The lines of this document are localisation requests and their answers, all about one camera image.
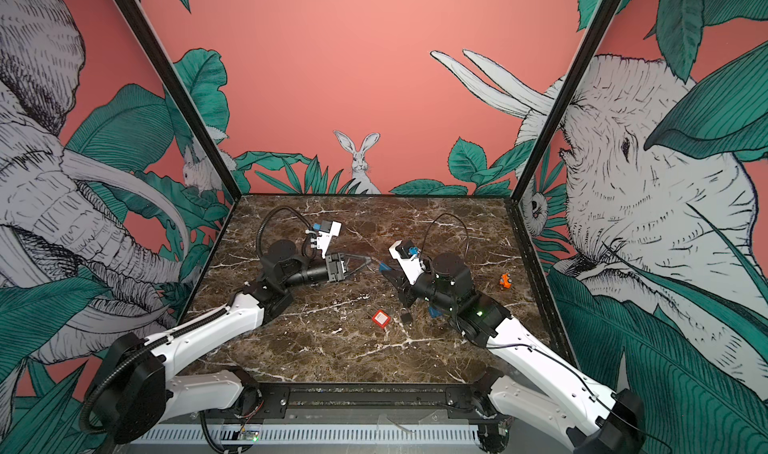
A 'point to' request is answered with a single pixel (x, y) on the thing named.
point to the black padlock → (406, 317)
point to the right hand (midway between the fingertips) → (383, 269)
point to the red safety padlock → (381, 319)
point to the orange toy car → (505, 281)
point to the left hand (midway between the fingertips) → (368, 260)
